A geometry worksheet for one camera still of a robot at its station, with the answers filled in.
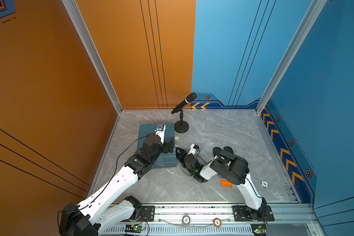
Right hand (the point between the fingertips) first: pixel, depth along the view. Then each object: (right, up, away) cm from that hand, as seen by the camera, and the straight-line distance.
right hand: (174, 149), depth 93 cm
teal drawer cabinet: (-4, -3, -13) cm, 14 cm away
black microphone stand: (+5, +15, +13) cm, 20 cm away
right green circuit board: (+43, -35, -22) cm, 59 cm away
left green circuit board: (-19, -35, -22) cm, 45 cm away
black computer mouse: (+36, 0, +3) cm, 36 cm away
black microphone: (+10, +32, -9) cm, 34 cm away
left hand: (-3, +11, -15) cm, 19 cm away
